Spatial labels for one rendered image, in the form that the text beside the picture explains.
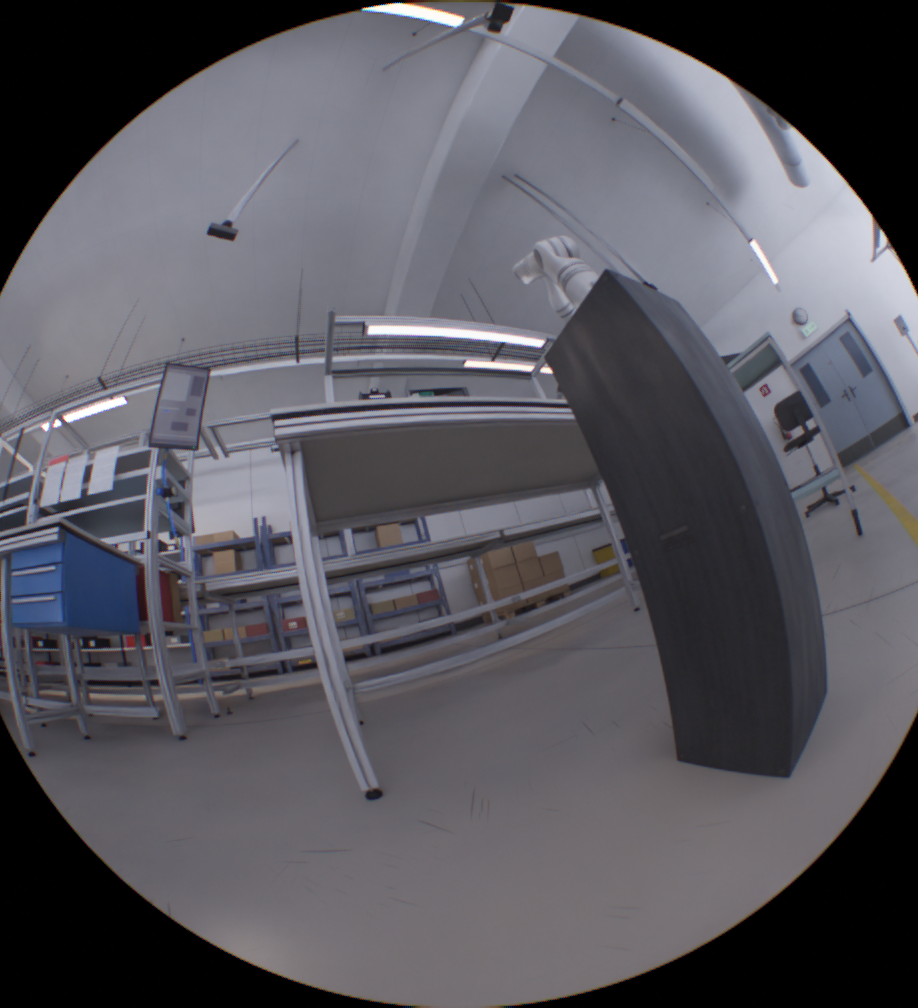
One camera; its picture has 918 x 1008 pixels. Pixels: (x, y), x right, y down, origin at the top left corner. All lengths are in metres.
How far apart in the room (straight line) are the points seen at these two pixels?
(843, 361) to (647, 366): 6.78
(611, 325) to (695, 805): 0.77
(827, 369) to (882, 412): 1.30
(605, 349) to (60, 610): 1.72
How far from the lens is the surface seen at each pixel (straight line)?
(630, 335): 0.55
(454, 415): 0.94
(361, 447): 1.07
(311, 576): 0.80
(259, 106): 3.42
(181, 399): 2.02
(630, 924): 0.50
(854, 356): 7.25
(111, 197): 3.97
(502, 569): 4.56
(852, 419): 7.08
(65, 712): 2.18
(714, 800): 0.62
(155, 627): 1.89
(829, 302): 7.43
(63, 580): 1.50
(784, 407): 3.34
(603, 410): 0.58
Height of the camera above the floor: 0.44
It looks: 17 degrees up
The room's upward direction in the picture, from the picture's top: 16 degrees counter-clockwise
